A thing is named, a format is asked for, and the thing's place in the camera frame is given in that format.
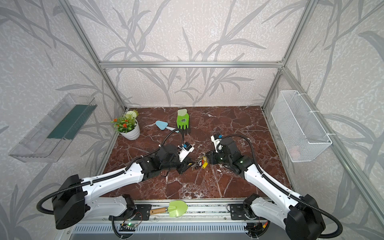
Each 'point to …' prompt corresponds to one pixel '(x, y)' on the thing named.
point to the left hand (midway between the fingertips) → (194, 158)
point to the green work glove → (183, 118)
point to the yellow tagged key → (204, 165)
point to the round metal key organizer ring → (202, 162)
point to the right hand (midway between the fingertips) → (206, 149)
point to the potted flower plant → (128, 125)
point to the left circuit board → (127, 227)
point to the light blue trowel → (163, 125)
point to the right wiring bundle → (256, 229)
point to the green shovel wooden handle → (175, 209)
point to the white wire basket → (302, 135)
